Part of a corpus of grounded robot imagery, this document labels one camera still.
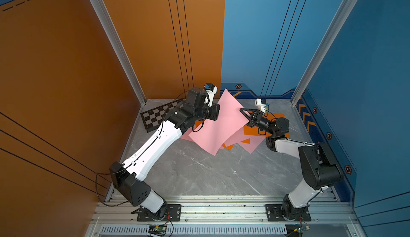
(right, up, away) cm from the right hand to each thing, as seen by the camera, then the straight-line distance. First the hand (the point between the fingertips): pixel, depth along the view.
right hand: (240, 114), depth 76 cm
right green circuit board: (+23, -51, -6) cm, 56 cm away
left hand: (-10, +4, -3) cm, 11 cm away
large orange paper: (+7, -8, 0) cm, 10 cm away
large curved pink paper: (-11, -10, +1) cm, 15 cm away
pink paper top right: (0, -11, +4) cm, 12 cm away
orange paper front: (-2, -20, +21) cm, 29 cm away
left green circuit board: (-37, -51, -5) cm, 63 cm away
